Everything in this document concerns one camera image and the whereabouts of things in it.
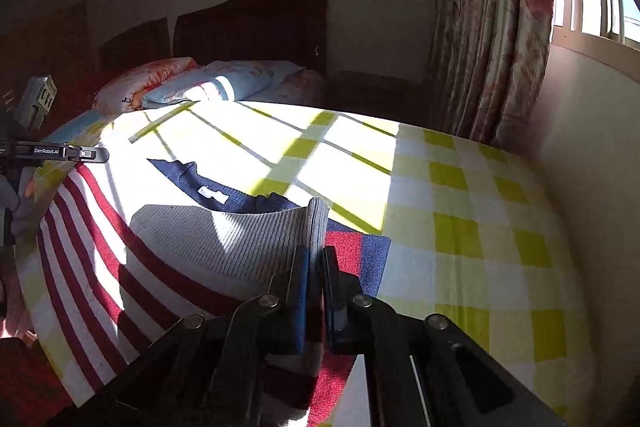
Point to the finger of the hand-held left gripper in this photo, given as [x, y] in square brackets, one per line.
[75, 153]

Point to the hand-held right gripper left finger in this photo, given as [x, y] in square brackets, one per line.
[300, 302]

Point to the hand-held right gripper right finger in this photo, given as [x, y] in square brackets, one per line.
[334, 302]

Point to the red white striped blue sweater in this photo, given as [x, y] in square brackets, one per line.
[200, 247]

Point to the person's left hand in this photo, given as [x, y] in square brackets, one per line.
[25, 209]

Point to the orange floral pillow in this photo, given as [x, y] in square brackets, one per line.
[135, 87]

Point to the small dark wooden headboard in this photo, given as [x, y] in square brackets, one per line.
[135, 44]

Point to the yellow white checked blanket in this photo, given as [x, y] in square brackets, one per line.
[475, 232]

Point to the light blue pillow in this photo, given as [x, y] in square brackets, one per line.
[225, 82]

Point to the dark wooden nightstand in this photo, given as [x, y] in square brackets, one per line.
[375, 97]

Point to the large dark wooden headboard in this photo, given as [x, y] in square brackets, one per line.
[250, 32]

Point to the pink floral bed sheet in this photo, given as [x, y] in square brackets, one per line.
[305, 87]

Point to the red patterned bedding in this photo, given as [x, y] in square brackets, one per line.
[30, 382]

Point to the pink floral curtain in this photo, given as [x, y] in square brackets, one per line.
[495, 32]

